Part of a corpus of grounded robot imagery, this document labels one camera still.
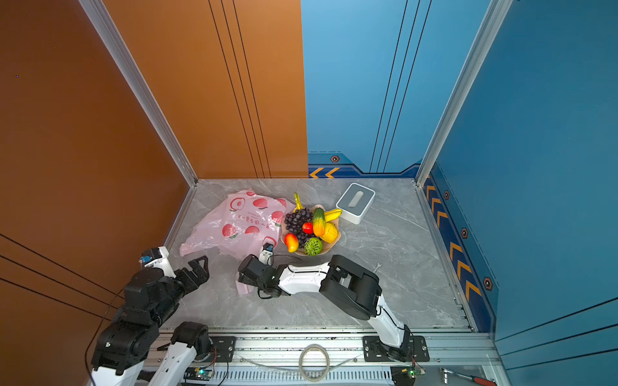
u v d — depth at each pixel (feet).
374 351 2.38
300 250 2.93
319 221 2.92
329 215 3.08
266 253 2.65
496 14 2.30
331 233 2.99
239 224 3.08
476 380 2.21
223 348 2.41
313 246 2.81
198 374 2.32
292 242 2.90
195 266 2.00
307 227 2.94
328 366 2.29
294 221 3.01
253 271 2.20
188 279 1.93
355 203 3.53
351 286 1.70
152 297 1.61
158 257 1.86
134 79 2.74
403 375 2.31
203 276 2.00
